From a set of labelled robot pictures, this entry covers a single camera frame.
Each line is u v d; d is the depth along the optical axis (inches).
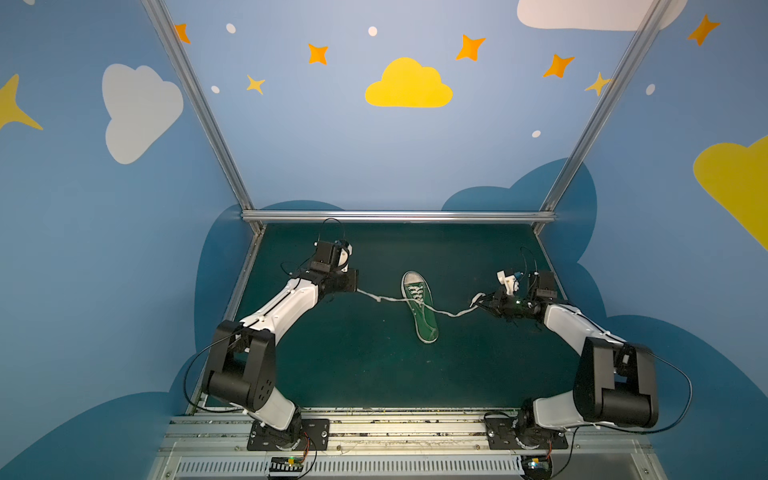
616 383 17.4
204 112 33.9
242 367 17.6
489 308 31.6
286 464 28.7
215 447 29.6
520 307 30.3
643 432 17.4
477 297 34.0
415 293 38.7
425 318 36.0
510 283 32.8
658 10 27.2
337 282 29.6
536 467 28.9
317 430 29.6
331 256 27.7
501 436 29.2
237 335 18.9
